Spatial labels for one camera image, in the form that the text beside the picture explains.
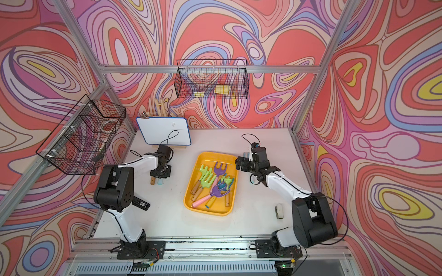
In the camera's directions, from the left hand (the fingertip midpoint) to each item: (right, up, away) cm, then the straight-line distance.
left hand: (163, 174), depth 98 cm
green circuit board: (0, -33, -28) cm, 43 cm away
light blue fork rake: (0, -3, -5) cm, 6 cm away
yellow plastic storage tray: (+28, -4, -5) cm, 29 cm away
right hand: (+46, +6, -8) cm, 47 cm away
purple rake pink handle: (+31, -7, -10) cm, 33 cm away
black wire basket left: (-29, +18, -24) cm, 41 cm away
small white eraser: (+61, -14, -17) cm, 65 cm away
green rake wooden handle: (-4, -2, -5) cm, 7 cm away
